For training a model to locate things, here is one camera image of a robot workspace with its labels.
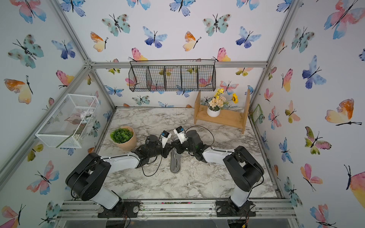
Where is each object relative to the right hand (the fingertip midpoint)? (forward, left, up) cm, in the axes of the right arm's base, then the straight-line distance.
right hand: (172, 142), depth 86 cm
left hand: (0, -1, -3) cm, 4 cm away
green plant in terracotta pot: (+2, +30, 0) cm, 30 cm away
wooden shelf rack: (+25, -43, -6) cm, 50 cm away
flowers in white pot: (+23, -28, +11) cm, 38 cm away
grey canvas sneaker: (-8, -2, -8) cm, 12 cm away
